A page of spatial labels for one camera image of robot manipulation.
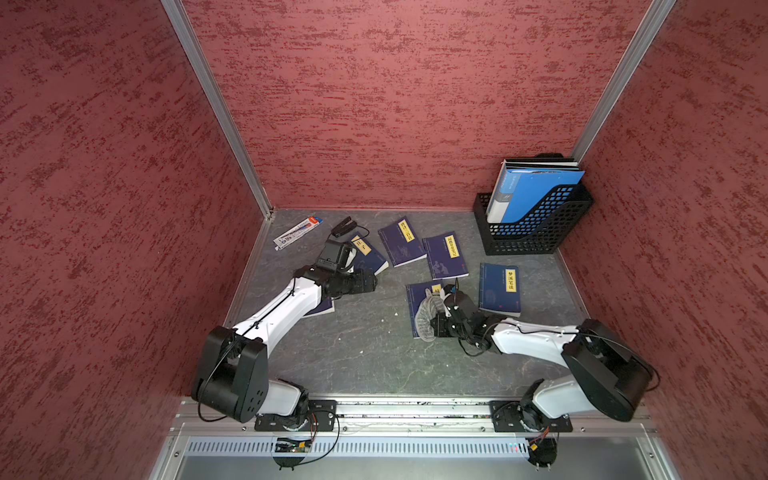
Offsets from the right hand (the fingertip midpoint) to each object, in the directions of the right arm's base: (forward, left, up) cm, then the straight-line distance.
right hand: (433, 330), depth 90 cm
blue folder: (+37, -29, +24) cm, 52 cm away
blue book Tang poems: (+34, +8, +2) cm, 35 cm away
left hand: (+9, +21, +12) cm, 26 cm away
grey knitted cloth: (+6, 0, +5) cm, 8 cm away
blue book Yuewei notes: (+27, -7, +1) cm, 28 cm away
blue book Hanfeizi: (+13, +4, 0) cm, 14 cm away
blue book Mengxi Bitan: (+13, -24, +1) cm, 27 cm away
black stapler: (+41, +31, +3) cm, 52 cm away
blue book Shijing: (+7, +33, +4) cm, 34 cm away
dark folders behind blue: (+43, -37, +29) cm, 64 cm away
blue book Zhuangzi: (+26, +21, +4) cm, 34 cm away
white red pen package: (+40, +50, +3) cm, 64 cm away
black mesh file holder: (+36, -41, +5) cm, 55 cm away
